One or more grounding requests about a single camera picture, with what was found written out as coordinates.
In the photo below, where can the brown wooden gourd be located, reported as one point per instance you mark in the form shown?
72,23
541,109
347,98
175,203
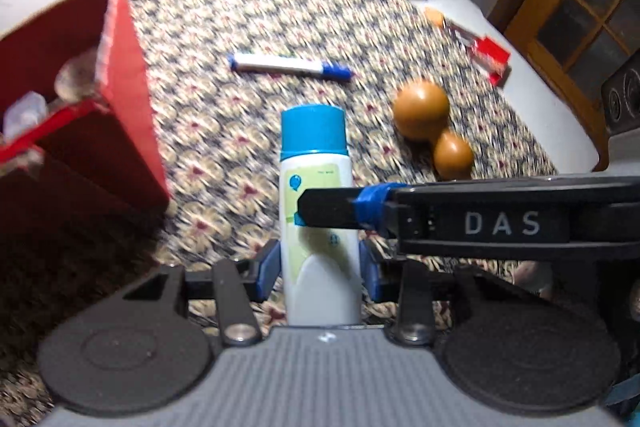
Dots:
420,109

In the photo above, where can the small red carton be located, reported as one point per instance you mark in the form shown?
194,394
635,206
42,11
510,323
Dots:
492,57

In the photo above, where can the black panel with round dials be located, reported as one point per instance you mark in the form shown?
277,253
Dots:
622,99

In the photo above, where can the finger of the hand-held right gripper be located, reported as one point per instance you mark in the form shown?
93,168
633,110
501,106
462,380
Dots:
330,207

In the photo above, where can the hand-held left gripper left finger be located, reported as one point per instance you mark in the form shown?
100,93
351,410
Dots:
266,272

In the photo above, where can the floral patterned cloth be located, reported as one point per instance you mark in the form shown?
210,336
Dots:
225,132

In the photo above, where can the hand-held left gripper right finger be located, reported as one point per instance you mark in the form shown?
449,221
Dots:
371,274

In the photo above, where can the blue capped white marker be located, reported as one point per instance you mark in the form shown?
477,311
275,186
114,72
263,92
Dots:
290,67

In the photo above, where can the red cardboard box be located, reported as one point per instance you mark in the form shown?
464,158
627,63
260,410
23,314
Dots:
125,72

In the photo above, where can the white bottle with blue cap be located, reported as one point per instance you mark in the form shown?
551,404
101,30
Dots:
320,277

